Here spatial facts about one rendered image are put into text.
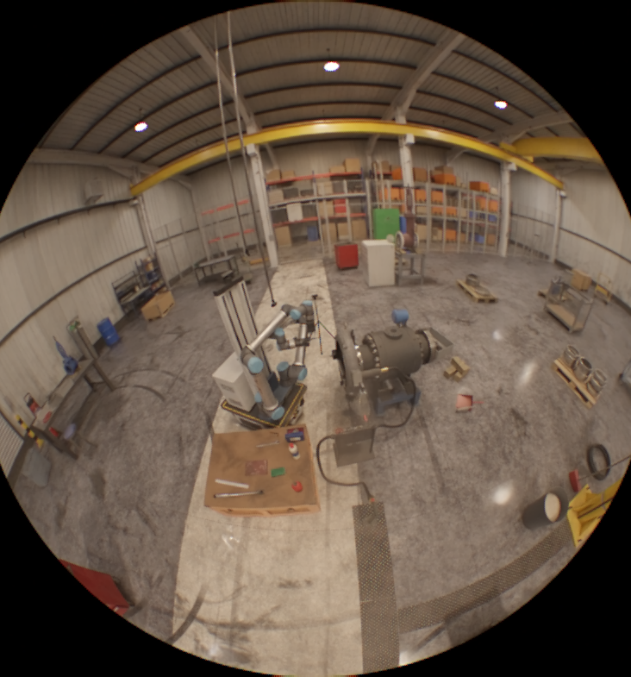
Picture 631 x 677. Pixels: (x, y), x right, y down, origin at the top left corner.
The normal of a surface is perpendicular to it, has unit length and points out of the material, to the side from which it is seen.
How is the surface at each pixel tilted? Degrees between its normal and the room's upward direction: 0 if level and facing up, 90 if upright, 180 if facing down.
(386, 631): 0
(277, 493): 0
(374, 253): 90
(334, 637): 0
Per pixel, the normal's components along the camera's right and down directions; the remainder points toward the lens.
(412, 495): -0.13, -0.82
